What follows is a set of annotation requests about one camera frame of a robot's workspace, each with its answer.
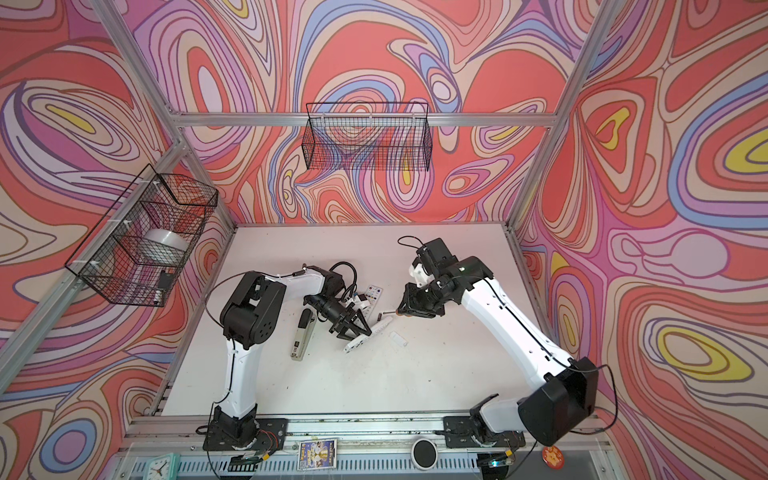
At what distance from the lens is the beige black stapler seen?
859 millimetres

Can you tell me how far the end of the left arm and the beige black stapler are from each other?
4 centimetres

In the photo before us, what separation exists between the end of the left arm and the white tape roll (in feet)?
1.08
